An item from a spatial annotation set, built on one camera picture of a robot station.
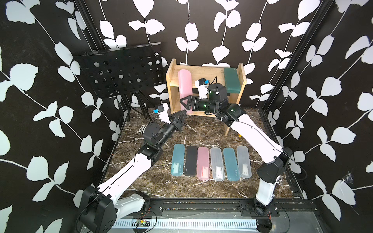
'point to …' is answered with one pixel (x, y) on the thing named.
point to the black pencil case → (191, 160)
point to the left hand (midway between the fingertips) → (185, 109)
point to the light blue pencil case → (178, 159)
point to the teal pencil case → (231, 164)
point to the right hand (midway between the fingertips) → (183, 98)
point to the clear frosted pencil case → (244, 161)
